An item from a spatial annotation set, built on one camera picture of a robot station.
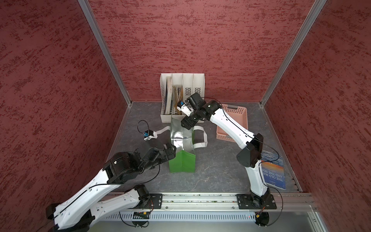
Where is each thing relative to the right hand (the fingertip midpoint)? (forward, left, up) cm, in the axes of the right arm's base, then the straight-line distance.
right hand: (188, 122), depth 84 cm
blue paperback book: (-24, -50, -19) cm, 59 cm away
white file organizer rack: (+28, +8, +3) cm, 30 cm away
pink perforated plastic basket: (+20, -40, -18) cm, 48 cm away
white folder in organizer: (+22, +13, -1) cm, 26 cm away
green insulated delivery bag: (-1, +4, -17) cm, 18 cm away
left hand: (-23, +9, +6) cm, 25 cm away
